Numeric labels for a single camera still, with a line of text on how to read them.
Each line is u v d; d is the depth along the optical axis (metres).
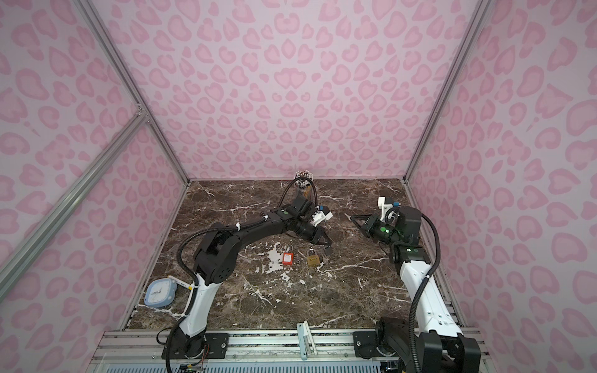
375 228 0.68
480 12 0.69
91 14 0.69
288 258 0.91
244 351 0.73
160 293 0.82
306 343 0.72
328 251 0.89
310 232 0.82
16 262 0.51
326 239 0.87
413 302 0.44
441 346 0.39
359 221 0.75
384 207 0.72
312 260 0.91
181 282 0.86
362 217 0.74
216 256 0.55
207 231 0.51
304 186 0.95
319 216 0.86
